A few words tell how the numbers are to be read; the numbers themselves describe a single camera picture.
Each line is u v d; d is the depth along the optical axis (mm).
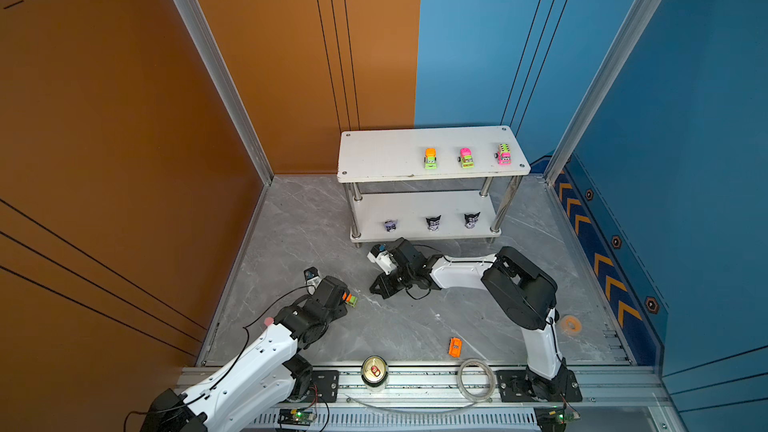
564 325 826
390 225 940
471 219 932
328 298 633
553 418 700
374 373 667
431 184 1195
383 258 842
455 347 774
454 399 723
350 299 849
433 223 925
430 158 740
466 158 740
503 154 741
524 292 520
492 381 740
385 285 792
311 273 756
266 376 509
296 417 707
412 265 741
